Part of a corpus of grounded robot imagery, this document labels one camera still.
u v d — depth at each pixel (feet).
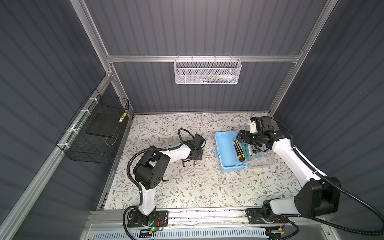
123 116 2.69
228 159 3.19
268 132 1.94
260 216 2.40
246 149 2.95
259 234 2.30
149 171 1.67
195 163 3.05
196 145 2.48
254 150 2.80
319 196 1.33
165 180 2.84
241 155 2.84
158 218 2.38
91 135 2.36
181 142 2.25
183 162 3.05
